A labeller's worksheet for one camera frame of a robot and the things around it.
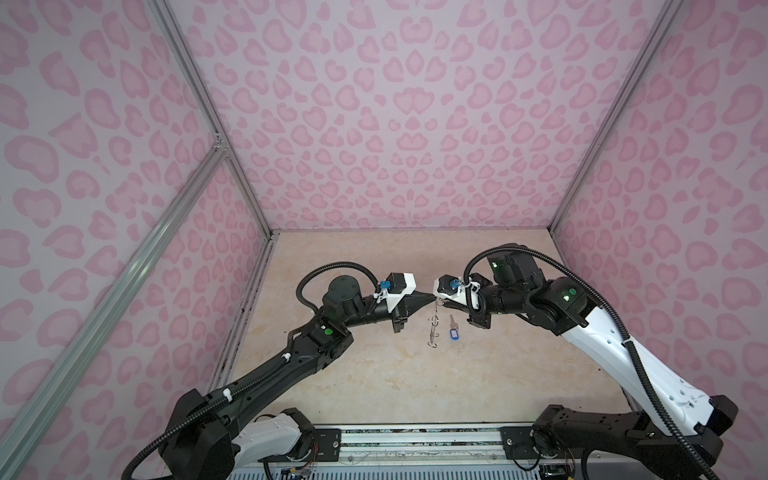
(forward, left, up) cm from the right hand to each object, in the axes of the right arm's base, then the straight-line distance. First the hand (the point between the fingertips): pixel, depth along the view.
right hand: (449, 297), depth 66 cm
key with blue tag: (+5, -6, -30) cm, 31 cm away
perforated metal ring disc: (-6, +3, -2) cm, 7 cm away
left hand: (-1, +3, +4) cm, 5 cm away
